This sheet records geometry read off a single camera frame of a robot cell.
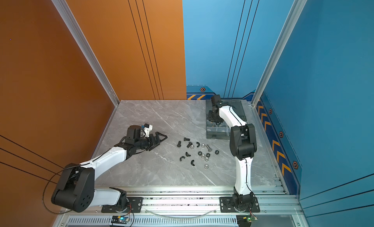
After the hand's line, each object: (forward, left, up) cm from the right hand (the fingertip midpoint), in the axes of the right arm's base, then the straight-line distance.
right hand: (213, 119), depth 101 cm
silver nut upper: (-17, +8, -7) cm, 20 cm away
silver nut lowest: (-31, +6, -7) cm, 32 cm away
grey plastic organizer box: (-2, -8, -12) cm, 14 cm away
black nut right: (-24, +5, -7) cm, 25 cm away
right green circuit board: (-56, -14, -8) cm, 58 cm away
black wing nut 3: (-27, +22, -7) cm, 35 cm away
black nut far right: (-22, -1, -7) cm, 23 cm away
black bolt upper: (-13, +19, -5) cm, 23 cm away
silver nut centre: (-24, +8, -7) cm, 26 cm away
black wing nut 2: (-23, +18, -7) cm, 30 cm away
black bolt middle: (-17, +17, -5) cm, 25 cm away
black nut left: (-22, +10, -7) cm, 25 cm away
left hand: (-18, +31, +4) cm, 36 cm away
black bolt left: (-18, +24, -6) cm, 30 cm away
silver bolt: (-21, +4, -6) cm, 22 cm away
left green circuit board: (-57, +50, -8) cm, 76 cm away
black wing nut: (-16, +10, -7) cm, 20 cm away
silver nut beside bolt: (-18, +15, -6) cm, 24 cm away
